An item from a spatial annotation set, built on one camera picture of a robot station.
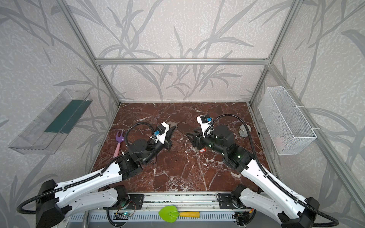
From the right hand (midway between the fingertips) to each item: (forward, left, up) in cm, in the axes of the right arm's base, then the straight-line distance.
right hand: (191, 127), depth 67 cm
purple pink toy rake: (+10, +50, -30) cm, 59 cm away
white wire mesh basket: (-4, -42, +3) cm, 43 cm away
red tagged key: (+3, -7, -32) cm, 33 cm away
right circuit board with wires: (-31, -28, -33) cm, 53 cm away
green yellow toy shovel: (-32, +11, -29) cm, 44 cm away
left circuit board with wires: (-30, +33, -31) cm, 55 cm away
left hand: (+1, +7, +2) cm, 7 cm away
